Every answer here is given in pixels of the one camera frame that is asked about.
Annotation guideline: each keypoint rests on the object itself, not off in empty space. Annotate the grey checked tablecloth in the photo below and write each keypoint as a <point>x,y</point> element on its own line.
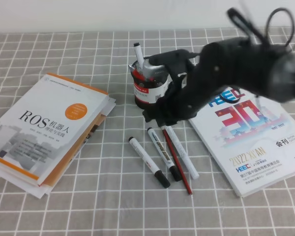
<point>108,190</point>

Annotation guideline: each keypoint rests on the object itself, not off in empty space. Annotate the white grey-capped marker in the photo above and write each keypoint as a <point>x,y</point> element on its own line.
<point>182,153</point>

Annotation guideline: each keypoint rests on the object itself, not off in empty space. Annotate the white marker black lettering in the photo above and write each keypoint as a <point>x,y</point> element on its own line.
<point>163,153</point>

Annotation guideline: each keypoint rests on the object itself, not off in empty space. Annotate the white marker upright in holder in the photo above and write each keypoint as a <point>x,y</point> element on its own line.
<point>139,55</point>

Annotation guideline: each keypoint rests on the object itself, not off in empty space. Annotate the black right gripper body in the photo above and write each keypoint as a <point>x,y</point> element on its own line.
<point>222,64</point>

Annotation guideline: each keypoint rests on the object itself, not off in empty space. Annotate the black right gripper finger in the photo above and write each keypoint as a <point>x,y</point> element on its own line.
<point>161,122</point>

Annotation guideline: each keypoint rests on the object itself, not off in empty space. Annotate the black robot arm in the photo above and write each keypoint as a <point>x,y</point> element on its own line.
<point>281,78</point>

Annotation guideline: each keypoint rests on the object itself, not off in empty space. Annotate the red pen in holder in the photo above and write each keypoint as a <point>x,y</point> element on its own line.
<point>139,76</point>

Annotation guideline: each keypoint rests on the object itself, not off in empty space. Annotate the white orange ROS book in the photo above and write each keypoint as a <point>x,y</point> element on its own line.
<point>45,123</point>

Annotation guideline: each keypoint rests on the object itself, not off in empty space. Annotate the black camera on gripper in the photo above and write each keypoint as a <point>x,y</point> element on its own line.
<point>172,63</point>

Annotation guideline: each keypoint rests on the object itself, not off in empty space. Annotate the red pencil with eraser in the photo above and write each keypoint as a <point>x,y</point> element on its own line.
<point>176,160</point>

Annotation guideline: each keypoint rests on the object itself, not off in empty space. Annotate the white HEEC catalogue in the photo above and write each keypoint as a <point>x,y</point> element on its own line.
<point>252,139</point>

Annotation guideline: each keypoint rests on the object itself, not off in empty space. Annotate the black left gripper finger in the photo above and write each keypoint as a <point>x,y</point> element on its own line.
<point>150,115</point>

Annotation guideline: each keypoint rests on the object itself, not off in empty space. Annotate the white marker black cap left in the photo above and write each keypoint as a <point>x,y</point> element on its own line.
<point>149,162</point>

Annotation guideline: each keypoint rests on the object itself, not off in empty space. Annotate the black mesh pen holder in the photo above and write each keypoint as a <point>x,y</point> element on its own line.
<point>147,93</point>

